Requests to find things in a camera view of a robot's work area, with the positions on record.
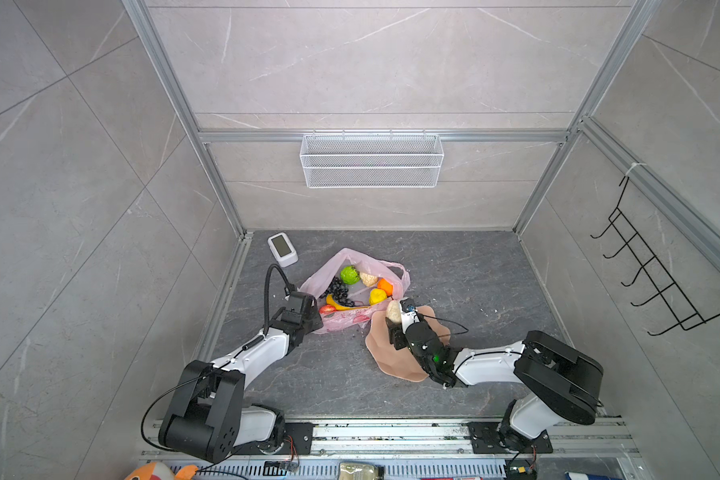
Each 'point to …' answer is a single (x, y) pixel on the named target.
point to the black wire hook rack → (651, 266)
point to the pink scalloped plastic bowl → (400, 362)
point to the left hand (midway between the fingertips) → (312, 309)
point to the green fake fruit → (350, 275)
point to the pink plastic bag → (352, 286)
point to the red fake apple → (327, 309)
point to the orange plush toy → (158, 471)
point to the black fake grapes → (340, 292)
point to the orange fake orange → (386, 286)
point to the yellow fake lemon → (377, 295)
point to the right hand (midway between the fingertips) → (395, 314)
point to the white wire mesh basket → (371, 161)
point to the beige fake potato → (393, 311)
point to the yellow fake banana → (330, 301)
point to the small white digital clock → (282, 250)
